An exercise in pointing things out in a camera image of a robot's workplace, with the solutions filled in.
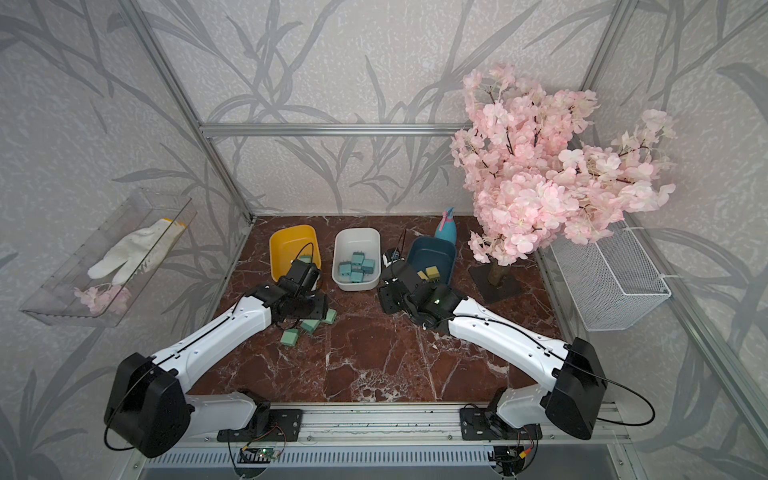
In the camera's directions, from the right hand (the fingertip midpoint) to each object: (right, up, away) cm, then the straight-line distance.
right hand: (388, 286), depth 78 cm
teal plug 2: (-8, +3, +26) cm, 28 cm away
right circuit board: (+31, -42, -4) cm, 52 cm away
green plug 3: (-30, -16, +9) cm, 35 cm away
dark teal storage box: (+14, +8, +28) cm, 32 cm away
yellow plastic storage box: (-39, +10, +31) cm, 51 cm away
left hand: (-20, -7, +7) cm, 22 cm away
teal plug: (-12, +6, +28) cm, 31 cm away
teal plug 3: (-12, 0, +23) cm, 26 cm away
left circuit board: (-29, -39, -8) cm, 49 cm away
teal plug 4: (-16, +2, +25) cm, 30 cm away
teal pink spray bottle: (+19, +17, +22) cm, 33 cm away
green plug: (-31, +6, +29) cm, 43 cm away
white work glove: (-57, +10, -10) cm, 58 cm away
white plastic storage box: (-17, +12, +32) cm, 38 cm away
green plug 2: (-24, -13, +9) cm, 29 cm away
